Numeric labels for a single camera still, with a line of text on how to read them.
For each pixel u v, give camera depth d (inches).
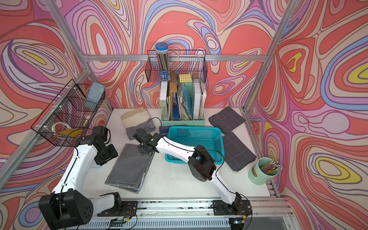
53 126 26.1
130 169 34.0
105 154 25.4
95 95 31.7
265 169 29.4
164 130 42.3
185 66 36.6
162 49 28.2
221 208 28.3
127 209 29.3
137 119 44.0
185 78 35.9
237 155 36.1
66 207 15.3
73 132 24.8
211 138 38.8
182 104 36.6
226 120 44.2
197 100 37.7
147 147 25.0
